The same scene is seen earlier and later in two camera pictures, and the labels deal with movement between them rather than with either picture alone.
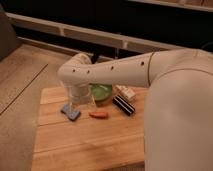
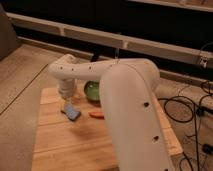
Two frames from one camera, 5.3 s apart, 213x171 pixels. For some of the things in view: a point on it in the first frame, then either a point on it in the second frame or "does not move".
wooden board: (94, 136) does not move
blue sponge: (70, 112) does not move
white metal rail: (93, 35) does not move
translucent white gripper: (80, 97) to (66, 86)
